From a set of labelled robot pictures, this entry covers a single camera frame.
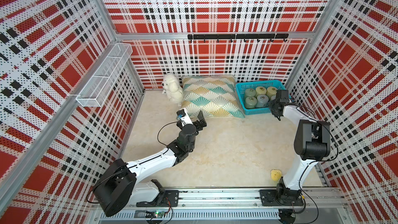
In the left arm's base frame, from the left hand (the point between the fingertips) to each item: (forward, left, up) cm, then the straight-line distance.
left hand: (197, 113), depth 82 cm
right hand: (+15, -47, -11) cm, 51 cm away
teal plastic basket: (+41, -33, -21) cm, 56 cm away
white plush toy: (+22, +17, -3) cm, 28 cm away
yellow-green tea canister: (+29, -43, -13) cm, 54 cm away
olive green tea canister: (+19, -35, -14) cm, 42 cm away
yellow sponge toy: (-26, -41, -19) cm, 52 cm away
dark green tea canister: (+27, -35, -12) cm, 46 cm away
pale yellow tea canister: (+27, -50, -12) cm, 58 cm away
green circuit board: (-43, +17, -18) cm, 50 cm away
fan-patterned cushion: (+17, -11, -5) cm, 21 cm away
